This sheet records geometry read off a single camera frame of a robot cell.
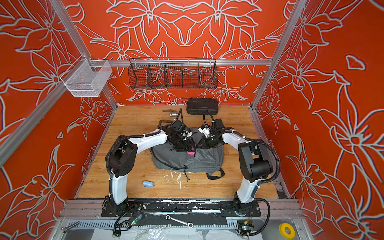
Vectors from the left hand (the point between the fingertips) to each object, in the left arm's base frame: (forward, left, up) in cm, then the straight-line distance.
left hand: (193, 149), depth 88 cm
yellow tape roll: (-36, -45, -6) cm, 58 cm away
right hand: (+2, -1, +1) cm, 3 cm away
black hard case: (+39, -5, -2) cm, 39 cm away
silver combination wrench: (-37, 0, -6) cm, 37 cm away
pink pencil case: (-3, +2, +1) cm, 3 cm away
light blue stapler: (-20, +24, -5) cm, 32 cm away
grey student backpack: (-5, -8, -2) cm, 10 cm away
